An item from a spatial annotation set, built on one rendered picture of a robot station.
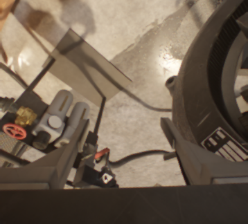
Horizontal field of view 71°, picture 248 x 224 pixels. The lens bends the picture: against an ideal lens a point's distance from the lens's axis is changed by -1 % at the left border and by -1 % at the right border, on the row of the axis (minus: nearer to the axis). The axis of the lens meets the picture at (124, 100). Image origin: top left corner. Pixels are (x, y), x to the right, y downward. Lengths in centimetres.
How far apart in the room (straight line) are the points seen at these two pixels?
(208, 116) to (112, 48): 69
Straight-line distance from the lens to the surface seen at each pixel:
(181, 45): 92
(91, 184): 57
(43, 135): 66
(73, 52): 97
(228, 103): 38
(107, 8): 86
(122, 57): 93
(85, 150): 74
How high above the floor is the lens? 83
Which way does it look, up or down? 49 degrees down
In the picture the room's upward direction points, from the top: 172 degrees counter-clockwise
